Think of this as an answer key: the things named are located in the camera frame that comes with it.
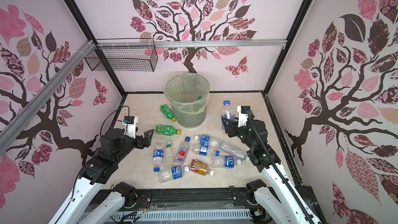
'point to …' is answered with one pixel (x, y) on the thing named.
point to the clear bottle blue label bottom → (176, 173)
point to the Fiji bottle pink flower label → (183, 151)
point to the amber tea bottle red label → (199, 167)
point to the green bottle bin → (169, 113)
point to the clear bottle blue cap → (227, 112)
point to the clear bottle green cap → (169, 156)
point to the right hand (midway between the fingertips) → (227, 116)
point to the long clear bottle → (234, 151)
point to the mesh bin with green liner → (188, 93)
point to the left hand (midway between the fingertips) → (145, 132)
